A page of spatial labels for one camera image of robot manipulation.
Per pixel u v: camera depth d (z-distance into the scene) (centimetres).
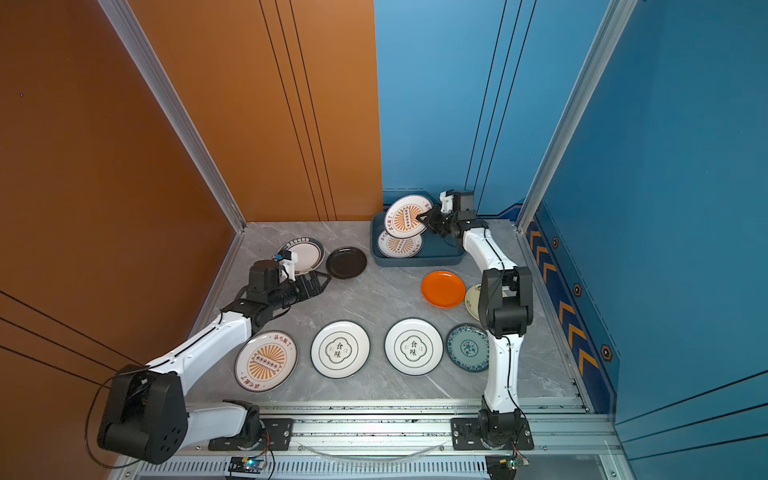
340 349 87
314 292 76
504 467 70
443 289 99
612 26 71
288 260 78
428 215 88
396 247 112
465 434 73
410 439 74
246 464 71
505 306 56
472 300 98
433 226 89
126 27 71
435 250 109
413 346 87
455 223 79
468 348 87
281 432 74
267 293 66
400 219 98
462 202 78
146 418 41
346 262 108
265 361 85
